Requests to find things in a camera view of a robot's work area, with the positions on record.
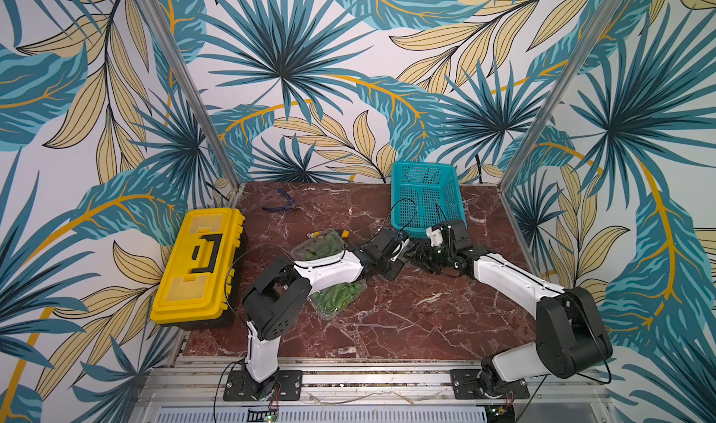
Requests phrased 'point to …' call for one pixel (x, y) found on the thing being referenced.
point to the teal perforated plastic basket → (423, 195)
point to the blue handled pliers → (289, 207)
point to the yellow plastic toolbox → (198, 286)
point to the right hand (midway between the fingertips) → (406, 256)
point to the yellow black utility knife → (345, 234)
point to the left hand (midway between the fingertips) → (395, 267)
